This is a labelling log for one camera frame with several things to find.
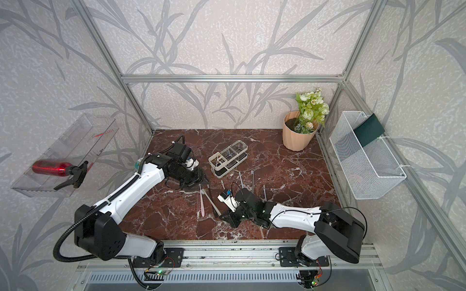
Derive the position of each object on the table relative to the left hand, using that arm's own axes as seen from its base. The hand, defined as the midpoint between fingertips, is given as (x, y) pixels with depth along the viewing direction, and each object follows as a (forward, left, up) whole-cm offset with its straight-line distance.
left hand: (207, 184), depth 78 cm
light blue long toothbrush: (+11, -14, -16) cm, 24 cm away
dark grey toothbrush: (+15, -21, -15) cm, 30 cm away
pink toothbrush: (-3, +5, -17) cm, 18 cm away
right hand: (-11, -6, -9) cm, 15 cm away
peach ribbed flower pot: (+31, -43, -4) cm, 53 cm away
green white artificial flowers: (+37, -51, +12) cm, 64 cm away
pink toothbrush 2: (-7, -2, -5) cm, 9 cm away
